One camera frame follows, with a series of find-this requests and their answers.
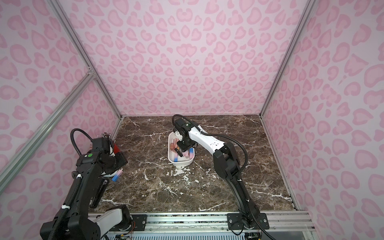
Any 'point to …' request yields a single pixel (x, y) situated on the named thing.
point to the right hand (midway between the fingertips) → (186, 147)
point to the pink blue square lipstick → (191, 153)
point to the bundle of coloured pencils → (105, 134)
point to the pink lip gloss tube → (172, 146)
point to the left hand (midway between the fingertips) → (124, 161)
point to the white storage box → (174, 157)
